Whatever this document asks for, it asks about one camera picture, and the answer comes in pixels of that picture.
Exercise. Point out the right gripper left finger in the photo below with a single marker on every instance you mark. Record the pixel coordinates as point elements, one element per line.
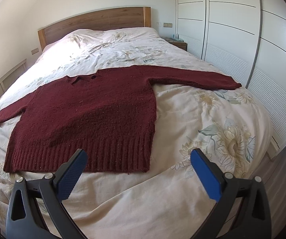
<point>24,217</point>

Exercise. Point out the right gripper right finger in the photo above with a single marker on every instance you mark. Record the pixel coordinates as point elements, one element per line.
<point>253,218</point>

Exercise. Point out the dark red knit sweater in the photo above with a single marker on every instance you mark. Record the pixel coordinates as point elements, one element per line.
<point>110,114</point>

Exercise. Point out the wooden nightstand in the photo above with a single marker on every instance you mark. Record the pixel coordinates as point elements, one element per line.
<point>179,44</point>

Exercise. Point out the white sliding wardrobe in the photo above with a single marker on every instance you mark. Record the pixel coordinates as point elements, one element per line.
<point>245,39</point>

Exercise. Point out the items on nightstand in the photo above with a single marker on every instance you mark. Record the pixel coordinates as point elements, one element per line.
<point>177,38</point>

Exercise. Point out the wooden headboard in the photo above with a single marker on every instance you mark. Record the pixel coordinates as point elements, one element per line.
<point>102,20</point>

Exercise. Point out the left wall switch plate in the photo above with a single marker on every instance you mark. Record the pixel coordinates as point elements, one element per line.
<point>34,51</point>

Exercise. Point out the wall switch plate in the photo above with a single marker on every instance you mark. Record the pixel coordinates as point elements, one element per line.
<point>34,51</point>
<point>169,25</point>

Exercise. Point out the right wall switch plate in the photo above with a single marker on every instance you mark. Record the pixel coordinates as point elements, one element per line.
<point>169,25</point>

